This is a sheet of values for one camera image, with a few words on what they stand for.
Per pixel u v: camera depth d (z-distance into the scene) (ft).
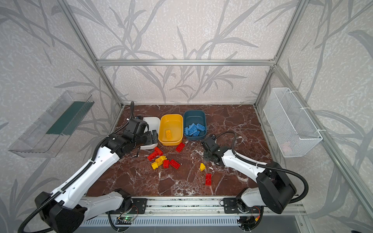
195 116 3.69
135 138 1.87
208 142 2.19
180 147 3.11
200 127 3.34
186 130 3.27
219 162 2.00
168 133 3.30
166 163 2.81
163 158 2.92
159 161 2.83
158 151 2.99
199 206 2.47
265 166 1.51
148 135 2.23
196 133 3.26
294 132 2.01
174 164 2.85
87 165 1.44
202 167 2.79
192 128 3.27
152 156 2.93
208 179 2.69
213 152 2.13
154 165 2.84
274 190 1.37
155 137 2.31
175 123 3.63
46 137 2.11
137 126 1.86
